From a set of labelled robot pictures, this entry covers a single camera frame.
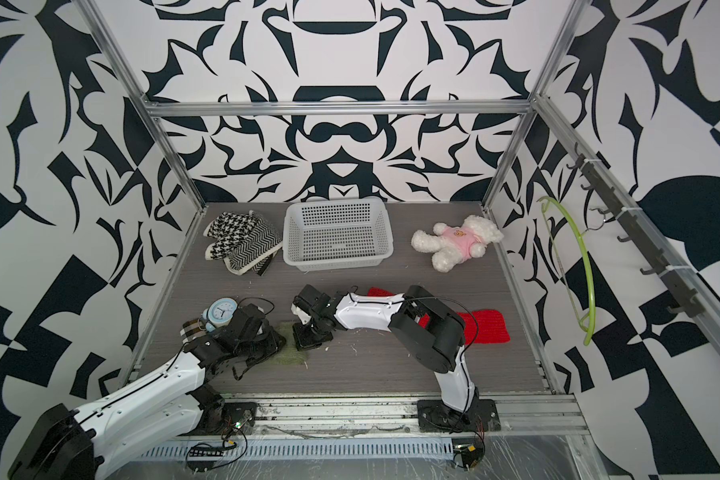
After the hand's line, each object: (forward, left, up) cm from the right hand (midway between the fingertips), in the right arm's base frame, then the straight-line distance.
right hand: (295, 343), depth 84 cm
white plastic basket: (+41, -10, -2) cm, 42 cm away
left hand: (+2, +3, +1) cm, 3 cm away
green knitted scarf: (-4, +1, +3) cm, 5 cm away
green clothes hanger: (-4, -66, +22) cm, 70 cm away
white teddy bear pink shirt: (+30, -48, +4) cm, 57 cm away
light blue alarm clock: (+8, +23, +2) cm, 24 cm away
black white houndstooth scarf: (+30, +19, +9) cm, 36 cm away
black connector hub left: (-24, +21, -5) cm, 32 cm away
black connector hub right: (-25, -44, -4) cm, 50 cm away
